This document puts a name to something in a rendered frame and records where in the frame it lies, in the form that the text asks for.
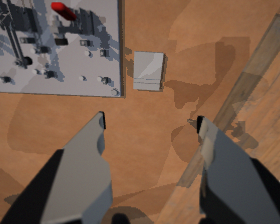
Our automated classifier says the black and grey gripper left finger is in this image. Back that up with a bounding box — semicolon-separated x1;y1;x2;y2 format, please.
0;111;113;224

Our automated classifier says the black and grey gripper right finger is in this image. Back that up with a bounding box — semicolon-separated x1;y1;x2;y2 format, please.
197;115;280;224

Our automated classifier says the toggle clamp with red handle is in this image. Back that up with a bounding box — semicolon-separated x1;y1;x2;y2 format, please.
0;0;38;69

